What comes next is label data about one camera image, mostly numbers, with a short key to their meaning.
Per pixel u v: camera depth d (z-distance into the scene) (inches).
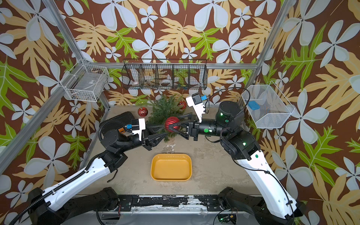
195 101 16.6
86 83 33.8
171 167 34.5
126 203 29.0
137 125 18.1
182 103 31.3
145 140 20.2
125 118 41.6
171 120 18.1
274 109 31.3
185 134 17.2
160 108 29.1
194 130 16.6
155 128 21.9
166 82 38.8
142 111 28.9
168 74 38.6
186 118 19.4
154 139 20.3
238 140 15.4
